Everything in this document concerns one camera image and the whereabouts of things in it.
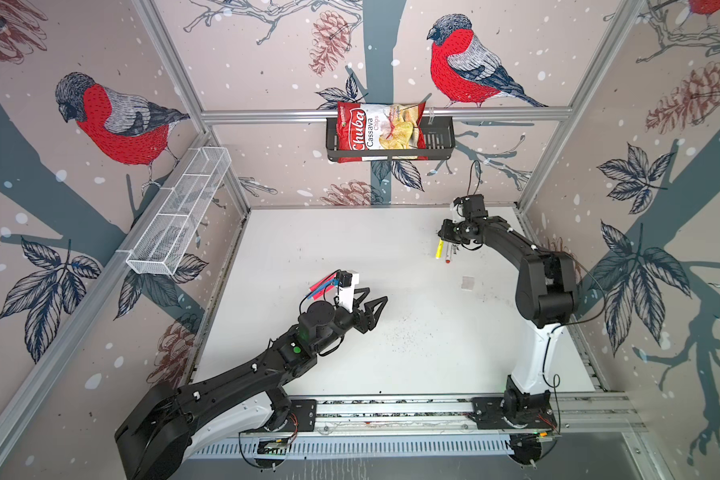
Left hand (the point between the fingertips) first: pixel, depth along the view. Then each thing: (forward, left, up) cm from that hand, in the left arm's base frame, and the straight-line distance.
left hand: (379, 297), depth 72 cm
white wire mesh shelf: (+22, +54, +9) cm, 59 cm away
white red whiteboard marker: (+29, -27, -21) cm, 45 cm away
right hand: (+30, -21, -12) cm, 39 cm away
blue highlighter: (-1, +10, +9) cm, 14 cm away
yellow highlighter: (+25, -22, -16) cm, 37 cm away
